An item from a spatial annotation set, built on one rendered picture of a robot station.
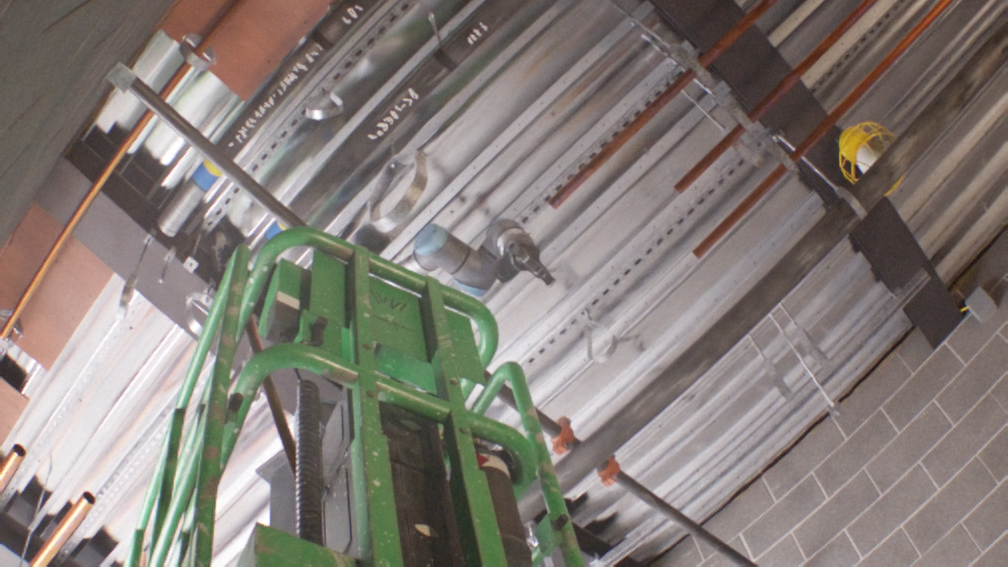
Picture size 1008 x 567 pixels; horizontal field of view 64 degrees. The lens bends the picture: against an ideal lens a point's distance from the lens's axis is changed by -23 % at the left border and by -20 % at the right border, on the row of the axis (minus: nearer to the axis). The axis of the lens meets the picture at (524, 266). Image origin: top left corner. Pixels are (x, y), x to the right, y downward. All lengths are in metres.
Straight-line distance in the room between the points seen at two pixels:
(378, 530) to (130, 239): 2.01
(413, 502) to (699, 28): 1.90
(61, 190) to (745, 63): 2.28
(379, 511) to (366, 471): 0.09
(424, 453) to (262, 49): 1.70
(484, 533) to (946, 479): 2.51
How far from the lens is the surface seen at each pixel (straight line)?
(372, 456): 1.45
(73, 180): 3.13
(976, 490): 3.58
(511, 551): 1.60
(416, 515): 1.57
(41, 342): 3.72
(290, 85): 2.55
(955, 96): 2.78
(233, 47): 3.09
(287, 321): 1.84
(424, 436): 1.76
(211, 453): 1.42
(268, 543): 1.26
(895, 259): 3.69
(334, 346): 1.76
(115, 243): 3.18
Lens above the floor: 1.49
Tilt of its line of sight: 62 degrees up
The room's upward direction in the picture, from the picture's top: 20 degrees counter-clockwise
